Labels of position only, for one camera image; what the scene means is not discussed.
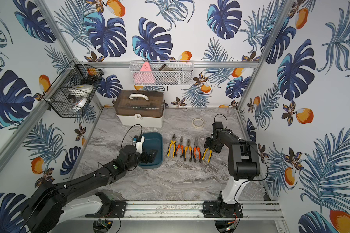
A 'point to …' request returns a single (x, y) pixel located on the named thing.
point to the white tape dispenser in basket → (78, 94)
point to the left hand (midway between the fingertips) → (152, 147)
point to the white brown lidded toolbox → (140, 108)
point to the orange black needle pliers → (180, 144)
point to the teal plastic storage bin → (153, 141)
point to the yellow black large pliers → (188, 145)
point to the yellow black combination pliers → (173, 141)
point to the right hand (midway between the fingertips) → (210, 147)
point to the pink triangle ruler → (145, 76)
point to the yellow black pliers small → (210, 154)
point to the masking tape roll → (198, 122)
